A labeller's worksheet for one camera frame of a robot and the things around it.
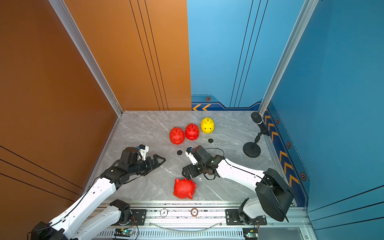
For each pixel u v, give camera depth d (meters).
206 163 0.63
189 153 0.75
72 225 0.41
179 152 0.97
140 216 0.74
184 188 0.75
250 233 0.71
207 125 1.02
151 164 0.69
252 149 0.97
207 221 0.76
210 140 1.02
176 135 0.95
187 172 0.72
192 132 0.98
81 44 0.82
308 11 0.70
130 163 0.62
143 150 0.74
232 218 0.73
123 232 0.71
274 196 0.41
